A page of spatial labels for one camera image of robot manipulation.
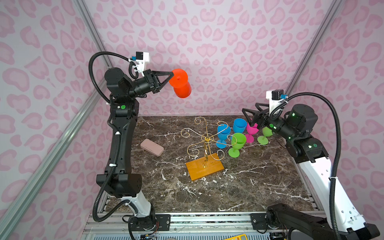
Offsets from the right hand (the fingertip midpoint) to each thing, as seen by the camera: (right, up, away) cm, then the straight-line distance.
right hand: (251, 106), depth 60 cm
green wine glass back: (+3, -17, +29) cm, 34 cm away
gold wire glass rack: (-15, -30, +33) cm, 47 cm away
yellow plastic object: (-2, -58, +8) cm, 59 cm away
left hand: (-30, +11, -6) cm, 33 cm away
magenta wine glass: (+13, -10, +35) cm, 39 cm away
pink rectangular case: (-52, -22, +40) cm, 69 cm away
